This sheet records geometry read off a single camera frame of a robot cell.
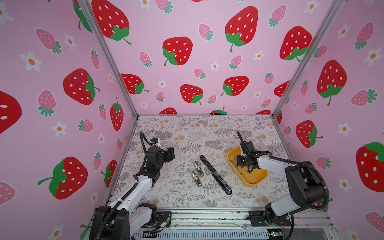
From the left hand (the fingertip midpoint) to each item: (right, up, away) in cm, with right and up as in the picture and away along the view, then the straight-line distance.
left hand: (167, 148), depth 86 cm
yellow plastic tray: (+54, -17, +3) cm, 56 cm away
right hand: (+45, -8, +9) cm, 47 cm away
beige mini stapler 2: (+18, -13, +4) cm, 23 cm away
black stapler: (+29, -16, 0) cm, 33 cm away
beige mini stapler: (+17, -19, 0) cm, 25 cm away
